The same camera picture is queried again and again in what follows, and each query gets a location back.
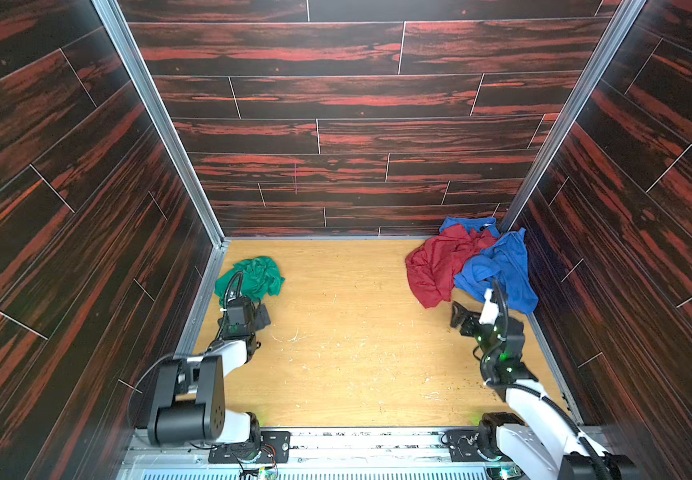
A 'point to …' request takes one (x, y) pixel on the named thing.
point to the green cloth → (260, 277)
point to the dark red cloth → (431, 268)
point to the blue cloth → (504, 261)
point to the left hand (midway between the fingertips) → (248, 311)
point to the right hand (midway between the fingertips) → (477, 304)
